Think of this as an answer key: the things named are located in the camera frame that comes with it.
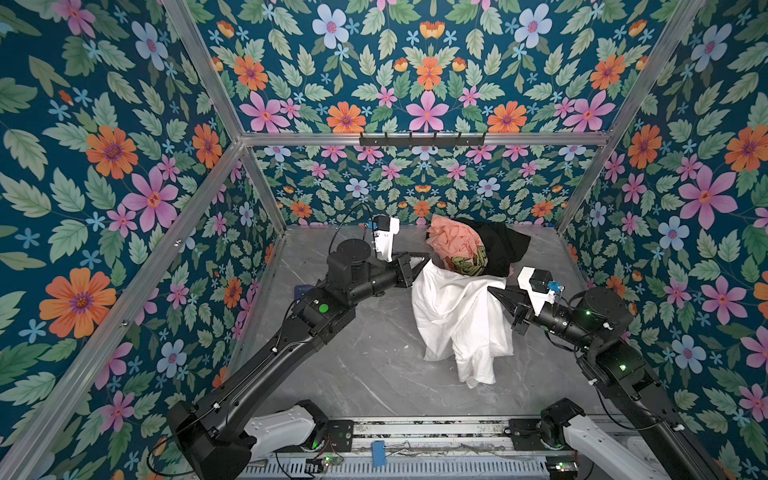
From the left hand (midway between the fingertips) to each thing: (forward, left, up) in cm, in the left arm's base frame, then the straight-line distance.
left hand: (437, 253), depth 58 cm
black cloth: (+30, -30, -35) cm, 55 cm away
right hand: (-5, -11, -5) cm, 13 cm away
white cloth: (-7, -5, -15) cm, 17 cm away
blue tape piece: (-29, +15, -42) cm, 54 cm away
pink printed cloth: (+30, -15, -34) cm, 48 cm away
